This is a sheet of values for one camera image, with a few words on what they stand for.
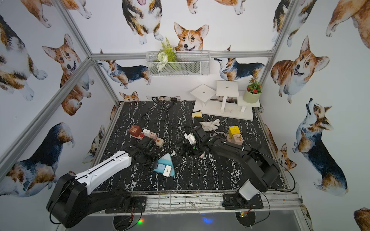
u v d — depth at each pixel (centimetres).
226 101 107
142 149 63
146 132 93
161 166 79
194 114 113
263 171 45
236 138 89
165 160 86
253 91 92
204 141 68
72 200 40
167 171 76
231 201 73
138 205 74
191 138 80
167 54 82
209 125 106
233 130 94
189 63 93
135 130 93
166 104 121
